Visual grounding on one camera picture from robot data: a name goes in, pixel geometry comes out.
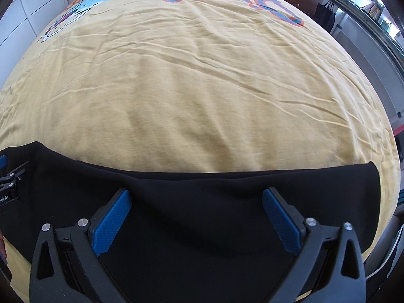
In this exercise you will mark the glass desk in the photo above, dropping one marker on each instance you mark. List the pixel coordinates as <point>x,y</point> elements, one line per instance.
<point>383,21</point>

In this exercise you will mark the black bag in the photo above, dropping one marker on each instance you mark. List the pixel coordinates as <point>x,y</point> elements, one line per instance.
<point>325,16</point>

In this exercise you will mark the yellow dinosaur bed cover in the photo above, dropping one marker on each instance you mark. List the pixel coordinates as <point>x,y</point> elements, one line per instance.
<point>198,86</point>

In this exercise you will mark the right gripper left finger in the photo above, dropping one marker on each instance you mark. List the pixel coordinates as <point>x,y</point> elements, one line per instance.
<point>107,221</point>

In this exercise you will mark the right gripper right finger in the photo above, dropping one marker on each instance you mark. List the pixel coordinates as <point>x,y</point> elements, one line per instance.
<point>285,219</point>

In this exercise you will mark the black pants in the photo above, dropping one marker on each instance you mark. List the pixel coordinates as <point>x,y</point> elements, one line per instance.
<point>190,237</point>

